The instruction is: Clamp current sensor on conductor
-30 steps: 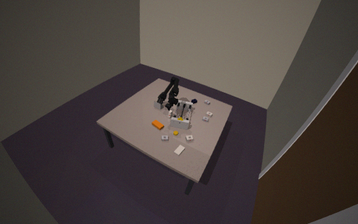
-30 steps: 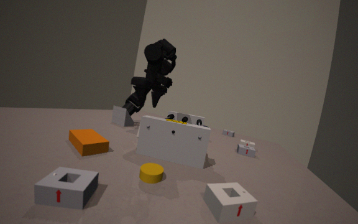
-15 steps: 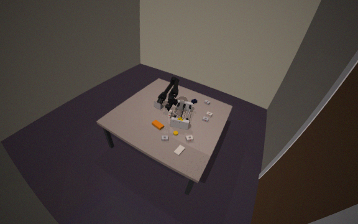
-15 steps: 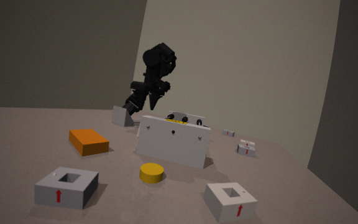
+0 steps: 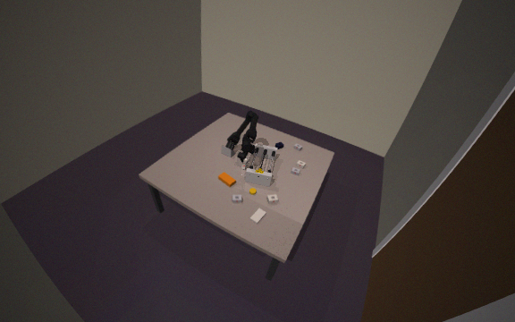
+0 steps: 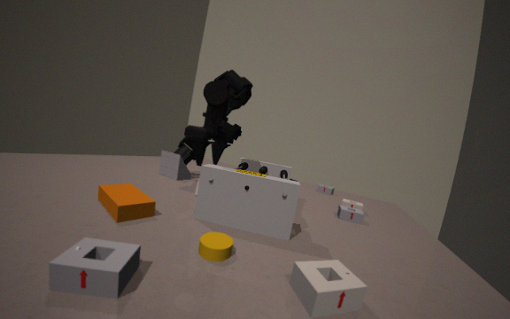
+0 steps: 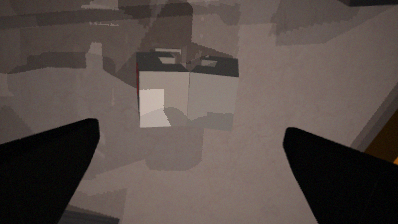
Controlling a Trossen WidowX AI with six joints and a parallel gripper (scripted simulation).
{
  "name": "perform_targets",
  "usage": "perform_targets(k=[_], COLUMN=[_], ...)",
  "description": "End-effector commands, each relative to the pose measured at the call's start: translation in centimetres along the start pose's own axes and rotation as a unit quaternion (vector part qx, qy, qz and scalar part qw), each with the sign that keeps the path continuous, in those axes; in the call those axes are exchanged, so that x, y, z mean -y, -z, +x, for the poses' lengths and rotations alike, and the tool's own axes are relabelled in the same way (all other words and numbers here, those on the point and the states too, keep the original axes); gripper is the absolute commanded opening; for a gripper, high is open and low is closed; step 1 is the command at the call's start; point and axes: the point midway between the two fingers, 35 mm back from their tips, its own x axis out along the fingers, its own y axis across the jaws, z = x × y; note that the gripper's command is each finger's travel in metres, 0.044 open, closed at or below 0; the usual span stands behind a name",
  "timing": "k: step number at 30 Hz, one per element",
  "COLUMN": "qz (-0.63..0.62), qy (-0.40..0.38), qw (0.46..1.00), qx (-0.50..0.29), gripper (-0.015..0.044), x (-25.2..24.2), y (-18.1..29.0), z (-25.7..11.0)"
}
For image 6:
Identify yellow short cylinder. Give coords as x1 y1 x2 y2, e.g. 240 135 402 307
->
198 232 233 262

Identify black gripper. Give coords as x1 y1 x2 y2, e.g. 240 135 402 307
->
184 110 234 166

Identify orange rectangular block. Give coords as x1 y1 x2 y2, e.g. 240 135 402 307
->
98 183 155 223

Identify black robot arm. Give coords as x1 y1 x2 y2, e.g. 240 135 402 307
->
174 70 253 166

